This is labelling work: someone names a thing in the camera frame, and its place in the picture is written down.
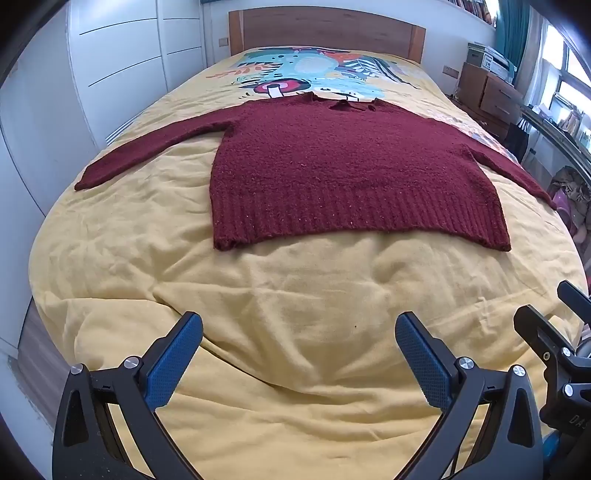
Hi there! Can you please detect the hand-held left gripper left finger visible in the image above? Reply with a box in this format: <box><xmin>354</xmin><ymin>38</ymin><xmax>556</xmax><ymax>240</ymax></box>
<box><xmin>52</xmin><ymin>311</ymin><xmax>204</xmax><ymax>480</ymax></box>

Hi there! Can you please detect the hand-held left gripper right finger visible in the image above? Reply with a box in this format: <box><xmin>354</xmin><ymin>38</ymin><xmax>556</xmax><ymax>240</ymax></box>
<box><xmin>394</xmin><ymin>311</ymin><xmax>546</xmax><ymax>480</ymax></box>

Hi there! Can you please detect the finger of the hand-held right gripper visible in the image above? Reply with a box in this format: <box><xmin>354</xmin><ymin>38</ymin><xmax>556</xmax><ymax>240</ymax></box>
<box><xmin>557</xmin><ymin>280</ymin><xmax>591</xmax><ymax>318</ymax></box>
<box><xmin>514</xmin><ymin>305</ymin><xmax>583</xmax><ymax>371</ymax></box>

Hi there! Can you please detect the dark red knit sweater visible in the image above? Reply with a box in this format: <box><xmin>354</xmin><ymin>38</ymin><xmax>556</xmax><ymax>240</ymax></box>
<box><xmin>74</xmin><ymin>91</ymin><xmax>558</xmax><ymax>253</ymax></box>

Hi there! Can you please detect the pile of clothes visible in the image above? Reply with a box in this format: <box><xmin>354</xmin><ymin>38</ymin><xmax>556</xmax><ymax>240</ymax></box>
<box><xmin>547</xmin><ymin>166</ymin><xmax>591</xmax><ymax>243</ymax></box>

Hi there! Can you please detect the yellow printed bedspread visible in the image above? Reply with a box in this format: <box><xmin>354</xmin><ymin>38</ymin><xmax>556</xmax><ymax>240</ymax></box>
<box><xmin>18</xmin><ymin>46</ymin><xmax>587</xmax><ymax>480</ymax></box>

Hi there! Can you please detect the glass-edged desk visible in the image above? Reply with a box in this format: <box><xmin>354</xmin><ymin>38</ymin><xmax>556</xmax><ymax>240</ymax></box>
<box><xmin>519</xmin><ymin>104</ymin><xmax>591</xmax><ymax>155</ymax></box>

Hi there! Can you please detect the black bag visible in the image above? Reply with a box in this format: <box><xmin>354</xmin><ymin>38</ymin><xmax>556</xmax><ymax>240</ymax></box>
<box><xmin>503</xmin><ymin>117</ymin><xmax>532</xmax><ymax>162</ymax></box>

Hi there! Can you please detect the wooden nightstand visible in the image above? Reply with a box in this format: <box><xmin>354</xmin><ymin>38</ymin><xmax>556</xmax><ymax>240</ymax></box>
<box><xmin>457</xmin><ymin>62</ymin><xmax>525</xmax><ymax>139</ymax></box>

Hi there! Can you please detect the large window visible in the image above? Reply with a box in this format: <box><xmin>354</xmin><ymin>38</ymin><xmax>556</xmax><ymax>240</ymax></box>
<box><xmin>538</xmin><ymin>21</ymin><xmax>591</xmax><ymax>141</ymax></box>

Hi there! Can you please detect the teal curtain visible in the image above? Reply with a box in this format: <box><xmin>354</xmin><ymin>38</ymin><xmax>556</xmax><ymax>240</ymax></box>
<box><xmin>494</xmin><ymin>0</ymin><xmax>533</xmax><ymax>62</ymax></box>

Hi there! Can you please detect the white wardrobe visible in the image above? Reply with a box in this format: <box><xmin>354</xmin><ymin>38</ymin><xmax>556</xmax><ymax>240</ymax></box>
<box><xmin>0</xmin><ymin>0</ymin><xmax>207</xmax><ymax>352</ymax></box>

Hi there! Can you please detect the row of books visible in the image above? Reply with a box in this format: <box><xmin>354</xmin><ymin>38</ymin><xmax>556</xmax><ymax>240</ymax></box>
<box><xmin>450</xmin><ymin>0</ymin><xmax>498</xmax><ymax>21</ymax></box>

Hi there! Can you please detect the wooden headboard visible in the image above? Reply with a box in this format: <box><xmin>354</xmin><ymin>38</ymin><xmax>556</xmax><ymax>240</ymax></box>
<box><xmin>228</xmin><ymin>7</ymin><xmax>426</xmax><ymax>63</ymax></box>

